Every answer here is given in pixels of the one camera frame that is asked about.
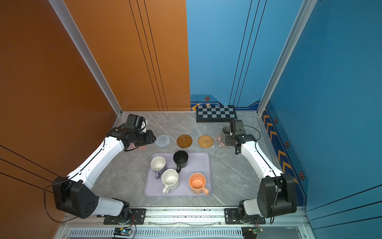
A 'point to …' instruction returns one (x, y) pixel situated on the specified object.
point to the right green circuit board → (250, 232)
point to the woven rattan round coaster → (205, 141)
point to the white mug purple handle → (157, 164)
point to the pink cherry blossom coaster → (220, 141)
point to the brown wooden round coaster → (184, 141)
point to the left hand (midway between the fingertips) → (154, 137)
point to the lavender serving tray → (198, 163)
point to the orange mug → (197, 182)
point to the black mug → (180, 158)
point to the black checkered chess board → (217, 113)
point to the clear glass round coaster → (162, 141)
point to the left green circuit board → (123, 231)
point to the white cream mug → (169, 178)
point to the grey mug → (226, 130)
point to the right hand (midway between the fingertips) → (231, 137)
